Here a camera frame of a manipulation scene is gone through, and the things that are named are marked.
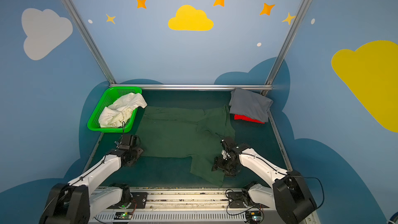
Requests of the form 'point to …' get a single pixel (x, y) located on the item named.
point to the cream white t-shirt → (117, 115)
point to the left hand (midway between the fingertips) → (143, 151)
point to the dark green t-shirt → (168, 132)
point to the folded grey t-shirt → (253, 104)
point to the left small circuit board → (123, 215)
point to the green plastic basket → (112, 95)
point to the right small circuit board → (253, 216)
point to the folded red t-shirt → (237, 116)
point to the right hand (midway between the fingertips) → (219, 170)
